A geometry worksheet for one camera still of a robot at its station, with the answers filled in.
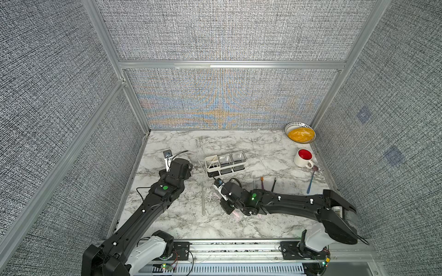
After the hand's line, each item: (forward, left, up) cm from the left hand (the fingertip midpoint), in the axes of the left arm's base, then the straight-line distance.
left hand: (179, 165), depth 80 cm
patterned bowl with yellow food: (+29, -71, -12) cm, 77 cm away
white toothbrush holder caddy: (+5, -17, -9) cm, 20 cm away
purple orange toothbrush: (-2, -42, -19) cm, 46 cm away
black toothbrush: (-3, -48, -19) cm, 52 cm away
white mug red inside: (+10, -67, -13) cm, 69 cm away
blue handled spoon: (+7, -75, -19) cm, 77 cm away
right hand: (-12, -18, -10) cm, 24 cm away
